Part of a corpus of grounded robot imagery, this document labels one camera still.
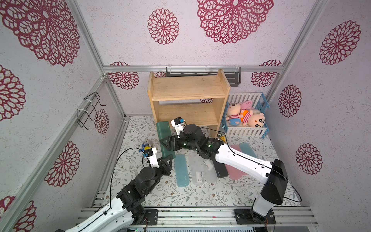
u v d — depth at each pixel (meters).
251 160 0.47
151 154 0.62
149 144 0.97
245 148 1.00
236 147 1.02
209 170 0.90
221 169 0.85
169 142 0.62
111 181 0.85
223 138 1.03
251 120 1.00
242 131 1.03
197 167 0.92
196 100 1.17
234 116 1.04
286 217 0.76
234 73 0.94
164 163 0.63
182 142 0.62
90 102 0.78
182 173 0.90
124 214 0.51
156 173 0.63
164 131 0.68
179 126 0.65
